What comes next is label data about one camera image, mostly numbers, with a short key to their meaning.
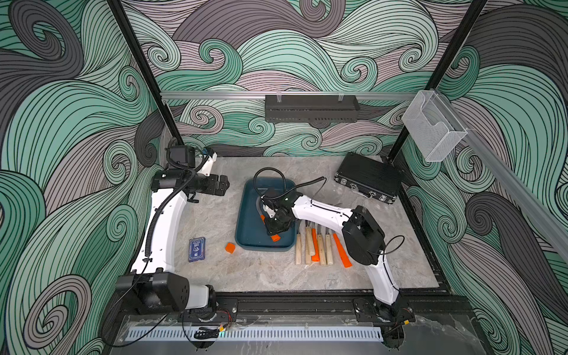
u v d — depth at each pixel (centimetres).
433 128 76
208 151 67
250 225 93
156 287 38
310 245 84
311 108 95
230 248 87
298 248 87
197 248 86
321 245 87
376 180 107
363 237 52
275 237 85
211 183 66
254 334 70
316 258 83
